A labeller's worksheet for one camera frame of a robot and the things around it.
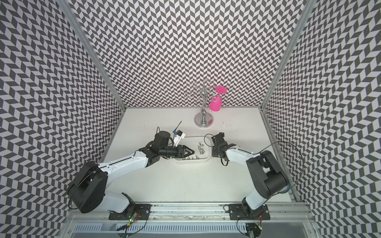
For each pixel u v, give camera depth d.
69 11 0.73
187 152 0.80
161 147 0.66
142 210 0.73
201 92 0.90
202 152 0.94
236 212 0.72
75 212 0.74
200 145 0.97
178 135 0.77
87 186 0.43
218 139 0.74
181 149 0.72
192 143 0.93
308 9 0.68
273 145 1.01
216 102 0.96
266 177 0.45
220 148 0.71
